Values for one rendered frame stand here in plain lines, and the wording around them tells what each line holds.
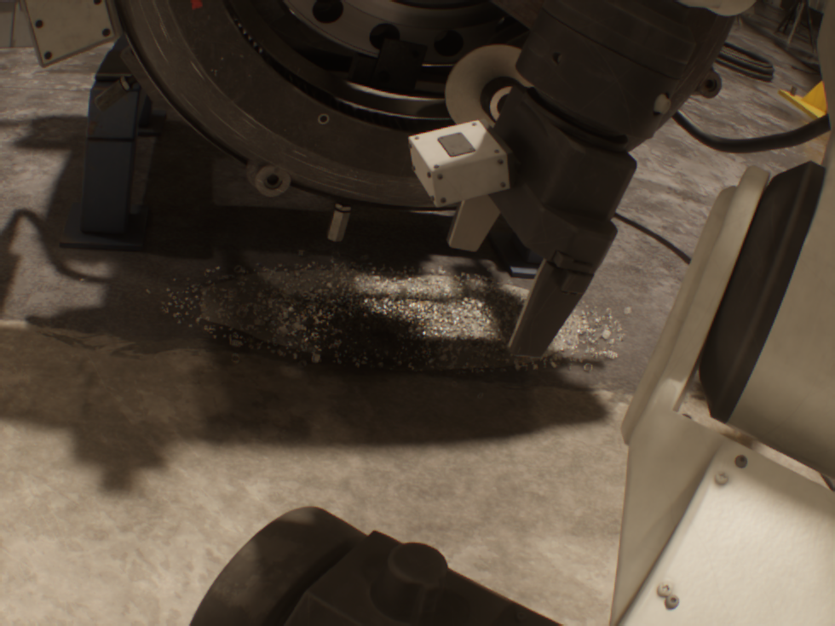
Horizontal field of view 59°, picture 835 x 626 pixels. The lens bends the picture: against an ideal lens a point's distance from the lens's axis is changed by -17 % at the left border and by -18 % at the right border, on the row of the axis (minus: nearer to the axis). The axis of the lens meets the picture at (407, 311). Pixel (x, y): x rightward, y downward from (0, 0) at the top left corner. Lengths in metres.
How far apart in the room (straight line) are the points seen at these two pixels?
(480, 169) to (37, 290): 0.83
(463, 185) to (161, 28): 0.45
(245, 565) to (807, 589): 0.37
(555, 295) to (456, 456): 0.55
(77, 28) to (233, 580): 0.57
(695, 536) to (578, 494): 0.66
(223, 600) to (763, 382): 0.37
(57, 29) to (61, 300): 0.44
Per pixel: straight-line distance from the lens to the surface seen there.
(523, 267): 1.42
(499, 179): 0.48
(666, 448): 0.38
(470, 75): 0.89
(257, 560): 0.57
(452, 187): 0.47
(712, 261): 0.38
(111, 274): 1.23
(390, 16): 0.99
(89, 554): 0.82
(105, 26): 0.88
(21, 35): 2.46
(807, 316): 0.36
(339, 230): 1.08
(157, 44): 0.85
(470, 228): 0.57
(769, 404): 0.38
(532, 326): 0.48
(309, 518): 0.61
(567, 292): 0.47
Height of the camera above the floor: 0.62
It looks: 30 degrees down
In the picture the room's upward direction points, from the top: 13 degrees clockwise
